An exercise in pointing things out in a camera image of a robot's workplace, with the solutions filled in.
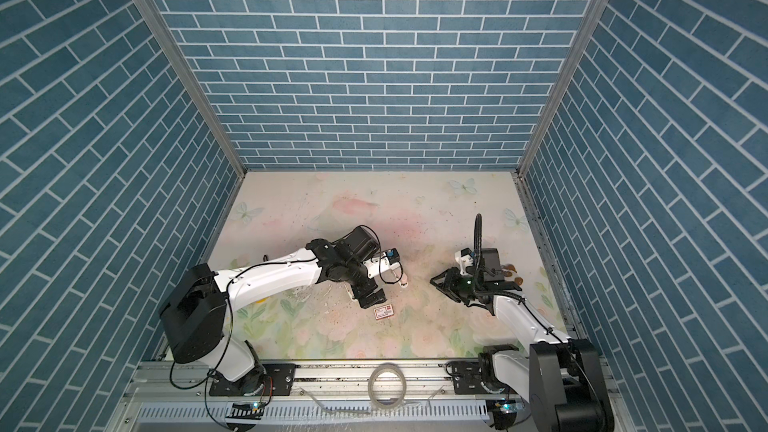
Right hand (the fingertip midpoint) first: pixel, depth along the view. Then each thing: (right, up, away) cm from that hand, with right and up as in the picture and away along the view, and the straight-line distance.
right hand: (431, 280), depth 85 cm
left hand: (-15, -1, -2) cm, 15 cm away
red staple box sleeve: (-14, -9, -1) cm, 16 cm away
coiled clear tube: (-13, -20, -10) cm, 25 cm away
